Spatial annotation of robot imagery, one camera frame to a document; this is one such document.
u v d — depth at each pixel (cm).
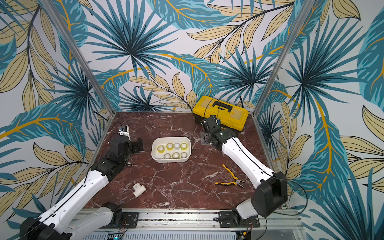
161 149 98
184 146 100
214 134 56
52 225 39
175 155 95
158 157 95
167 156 95
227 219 73
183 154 95
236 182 85
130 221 73
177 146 100
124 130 66
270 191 40
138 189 80
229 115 96
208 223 73
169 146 100
